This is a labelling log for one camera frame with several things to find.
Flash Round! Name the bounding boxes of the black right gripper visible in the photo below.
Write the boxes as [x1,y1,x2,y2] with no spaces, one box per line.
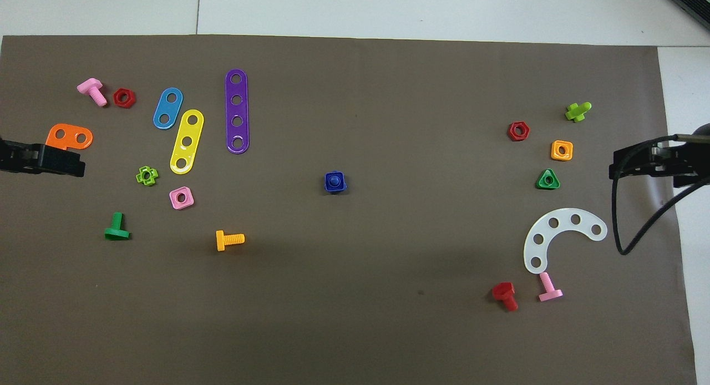
[609,124,710,189]

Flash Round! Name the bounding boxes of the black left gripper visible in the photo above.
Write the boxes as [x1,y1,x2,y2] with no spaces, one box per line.
[0,140,86,177]

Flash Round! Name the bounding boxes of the blue square plastic nut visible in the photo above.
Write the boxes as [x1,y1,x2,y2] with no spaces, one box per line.
[324,171,348,195]

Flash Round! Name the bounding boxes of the orange three-hole plastic plate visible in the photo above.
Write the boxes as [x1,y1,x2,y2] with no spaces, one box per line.
[45,123,94,151]

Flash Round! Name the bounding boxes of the pink plastic bolt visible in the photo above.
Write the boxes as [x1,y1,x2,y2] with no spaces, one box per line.
[537,271,564,303]
[77,78,108,108]

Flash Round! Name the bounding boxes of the green plastic bolt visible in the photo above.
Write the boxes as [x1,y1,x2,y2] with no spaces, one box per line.
[104,212,131,241]

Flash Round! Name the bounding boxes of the lime plastic bolt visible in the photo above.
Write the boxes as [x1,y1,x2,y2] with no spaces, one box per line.
[565,102,592,123]

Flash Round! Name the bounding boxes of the white curved five-hole strip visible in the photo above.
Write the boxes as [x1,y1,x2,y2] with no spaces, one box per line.
[523,208,608,275]

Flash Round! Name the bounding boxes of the green triangular plastic nut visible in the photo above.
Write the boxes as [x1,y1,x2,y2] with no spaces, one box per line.
[536,168,561,190]

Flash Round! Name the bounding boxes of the blue two-hole plastic strip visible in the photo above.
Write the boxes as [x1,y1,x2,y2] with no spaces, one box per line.
[153,87,184,130]

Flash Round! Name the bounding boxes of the yellow three-hole plastic strip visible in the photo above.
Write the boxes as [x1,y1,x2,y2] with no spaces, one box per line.
[169,109,205,175]

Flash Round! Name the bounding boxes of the pink square plastic nut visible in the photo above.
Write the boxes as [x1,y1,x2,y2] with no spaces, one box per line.
[169,186,195,210]

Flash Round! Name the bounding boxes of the purple four-hole plastic strip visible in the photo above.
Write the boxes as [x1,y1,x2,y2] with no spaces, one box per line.
[225,69,250,155]

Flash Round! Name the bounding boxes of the orange plastic bolt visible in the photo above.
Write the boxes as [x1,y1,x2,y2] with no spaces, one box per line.
[216,230,246,252]

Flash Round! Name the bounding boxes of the red plastic bolt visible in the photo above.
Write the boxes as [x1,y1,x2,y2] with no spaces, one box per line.
[491,282,519,312]

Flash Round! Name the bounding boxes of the brown table mat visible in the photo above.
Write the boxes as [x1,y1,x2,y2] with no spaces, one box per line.
[0,34,698,385]

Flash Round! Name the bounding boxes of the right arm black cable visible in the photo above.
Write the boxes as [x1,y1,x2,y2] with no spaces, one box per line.
[611,133,710,256]

